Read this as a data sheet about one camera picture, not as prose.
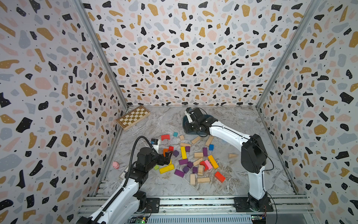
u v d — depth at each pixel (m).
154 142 0.72
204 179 0.82
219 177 0.84
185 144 0.97
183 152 0.94
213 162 0.89
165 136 1.03
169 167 0.87
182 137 1.00
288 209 0.74
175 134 1.03
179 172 0.86
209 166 0.87
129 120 1.09
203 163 0.88
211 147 0.96
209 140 1.00
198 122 0.71
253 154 0.51
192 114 0.70
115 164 0.86
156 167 0.86
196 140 1.00
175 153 0.92
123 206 0.49
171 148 0.94
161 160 0.73
